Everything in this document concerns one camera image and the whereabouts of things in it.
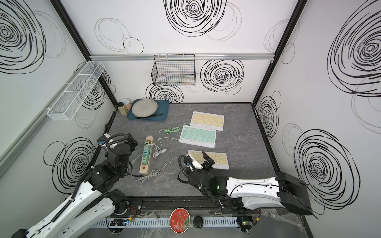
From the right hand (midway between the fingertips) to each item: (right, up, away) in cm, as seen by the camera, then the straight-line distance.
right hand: (197, 158), depth 76 cm
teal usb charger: (-30, +1, +10) cm, 31 cm away
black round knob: (0, -23, -14) cm, 27 cm away
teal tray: (-26, +24, +38) cm, 52 cm away
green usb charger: (-29, -3, +6) cm, 30 cm away
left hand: (-37, +11, -4) cm, 38 cm away
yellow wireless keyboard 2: (+14, -4, +10) cm, 18 cm away
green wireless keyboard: (+1, +8, +24) cm, 25 cm away
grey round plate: (-41, +29, +40) cm, 65 cm away
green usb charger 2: (-31, +6, +13) cm, 34 cm away
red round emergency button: (-8, -26, -9) cm, 28 cm away
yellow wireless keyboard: (+12, +18, +32) cm, 39 cm away
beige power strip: (-30, -8, +8) cm, 32 cm away
